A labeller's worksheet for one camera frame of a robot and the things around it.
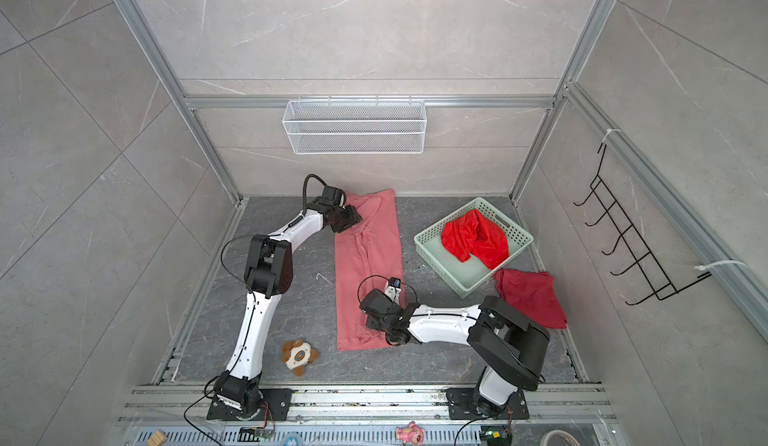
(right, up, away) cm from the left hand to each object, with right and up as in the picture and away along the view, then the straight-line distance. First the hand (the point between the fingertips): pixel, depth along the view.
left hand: (359, 213), depth 110 cm
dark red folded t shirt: (+56, -26, -20) cm, 65 cm away
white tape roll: (+48, -54, -41) cm, 83 cm away
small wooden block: (-43, -54, -41) cm, 80 cm away
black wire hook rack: (+67, -16, -49) cm, 85 cm away
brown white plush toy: (-14, -39, -31) cm, 52 cm away
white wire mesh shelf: (0, +29, -9) cm, 31 cm away
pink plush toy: (+16, -52, -42) cm, 69 cm away
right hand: (+7, -32, -21) cm, 39 cm away
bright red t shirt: (+39, -7, -12) cm, 42 cm away
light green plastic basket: (+36, -22, -14) cm, 44 cm away
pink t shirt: (+4, -15, -9) cm, 18 cm away
